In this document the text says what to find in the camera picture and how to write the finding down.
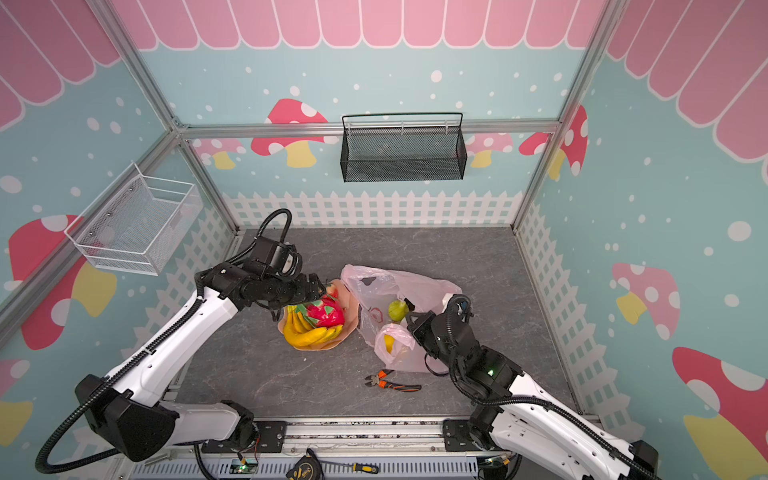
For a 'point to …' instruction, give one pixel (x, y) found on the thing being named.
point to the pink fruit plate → (350, 320)
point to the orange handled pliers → (379, 380)
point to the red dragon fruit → (326, 312)
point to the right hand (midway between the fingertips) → (400, 313)
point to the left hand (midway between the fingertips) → (310, 299)
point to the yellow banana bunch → (299, 332)
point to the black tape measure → (307, 467)
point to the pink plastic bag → (395, 344)
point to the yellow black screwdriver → (365, 468)
